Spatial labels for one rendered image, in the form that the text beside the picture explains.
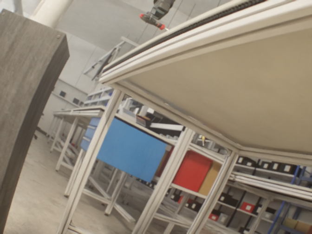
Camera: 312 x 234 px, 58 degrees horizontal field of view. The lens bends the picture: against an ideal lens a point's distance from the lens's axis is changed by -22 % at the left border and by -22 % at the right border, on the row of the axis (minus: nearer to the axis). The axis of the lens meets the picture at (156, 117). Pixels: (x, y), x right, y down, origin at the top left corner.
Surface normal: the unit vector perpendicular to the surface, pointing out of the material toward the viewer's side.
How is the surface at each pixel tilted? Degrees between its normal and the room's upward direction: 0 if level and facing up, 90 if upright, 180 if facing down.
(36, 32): 90
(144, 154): 90
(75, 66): 90
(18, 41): 90
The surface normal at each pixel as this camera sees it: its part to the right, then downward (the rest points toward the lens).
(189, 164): 0.34, 0.01
